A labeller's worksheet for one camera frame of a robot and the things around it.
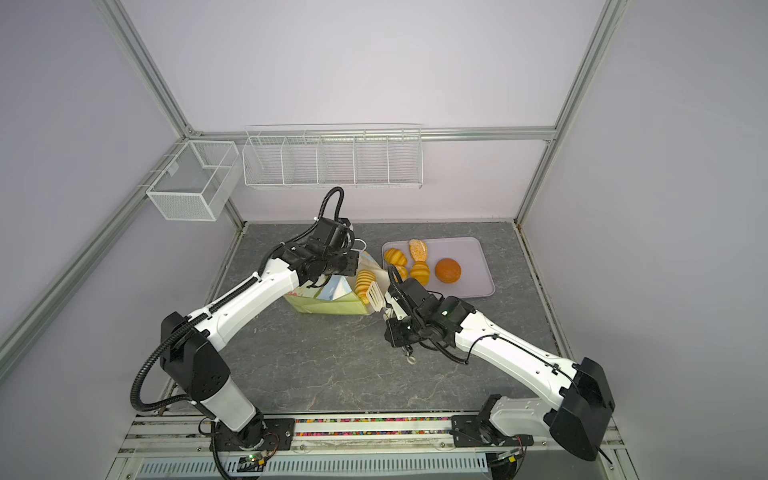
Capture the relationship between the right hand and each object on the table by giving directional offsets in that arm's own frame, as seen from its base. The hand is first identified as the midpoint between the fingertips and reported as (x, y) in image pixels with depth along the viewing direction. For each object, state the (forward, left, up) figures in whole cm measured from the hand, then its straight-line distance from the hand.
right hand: (388, 338), depth 75 cm
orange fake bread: (+38, -10, -10) cm, 41 cm away
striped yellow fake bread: (+28, -10, -10) cm, 31 cm away
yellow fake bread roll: (+34, -1, -10) cm, 36 cm away
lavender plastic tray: (+27, -30, -14) cm, 43 cm away
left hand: (+19, +9, +6) cm, 22 cm away
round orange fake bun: (+29, -20, -11) cm, 37 cm away
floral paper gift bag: (+11, +15, +3) cm, 19 cm away
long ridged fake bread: (+19, +8, -1) cm, 21 cm away
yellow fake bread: (+28, -4, -11) cm, 30 cm away
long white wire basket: (+62, +3, +13) cm, 64 cm away
